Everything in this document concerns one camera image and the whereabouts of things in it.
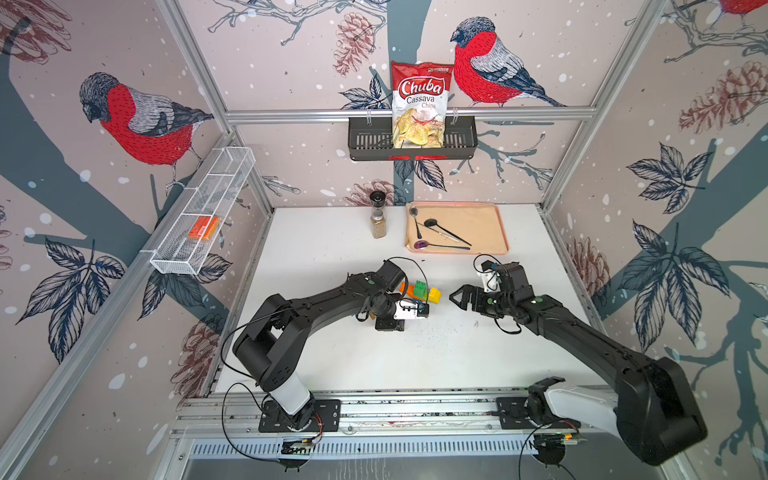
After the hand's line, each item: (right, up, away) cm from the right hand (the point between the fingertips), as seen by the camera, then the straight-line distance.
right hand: (460, 297), depth 85 cm
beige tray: (+4, +21, +30) cm, 36 cm away
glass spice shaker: (-25, +24, +19) cm, 40 cm away
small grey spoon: (-11, +27, +33) cm, 44 cm away
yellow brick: (-7, 0, +2) cm, 8 cm away
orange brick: (-14, +1, +5) cm, 15 cm away
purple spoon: (-8, +15, +24) cm, 29 cm away
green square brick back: (-12, +2, +2) cm, 12 cm away
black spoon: (-4, +23, +29) cm, 37 cm away
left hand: (-16, -4, +1) cm, 17 cm away
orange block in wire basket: (-67, +20, -13) cm, 71 cm away
